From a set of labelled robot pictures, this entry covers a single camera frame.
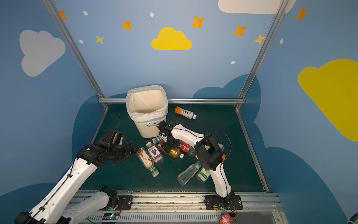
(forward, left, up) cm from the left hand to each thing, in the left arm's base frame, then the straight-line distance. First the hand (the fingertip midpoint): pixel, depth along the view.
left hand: (137, 151), depth 74 cm
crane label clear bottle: (+16, -6, -16) cm, 23 cm away
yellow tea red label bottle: (+6, -20, -13) cm, 25 cm away
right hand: (+11, -18, -15) cm, 26 cm away
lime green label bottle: (-7, -37, -15) cm, 41 cm away
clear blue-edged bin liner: (+39, +3, -3) cm, 40 cm away
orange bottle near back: (+41, -29, -15) cm, 52 cm away
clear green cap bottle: (-9, -25, -15) cm, 31 cm away
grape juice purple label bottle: (+7, -6, -15) cm, 18 cm away
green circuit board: (-28, +12, -19) cm, 36 cm away
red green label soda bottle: (+10, -28, -14) cm, 32 cm away
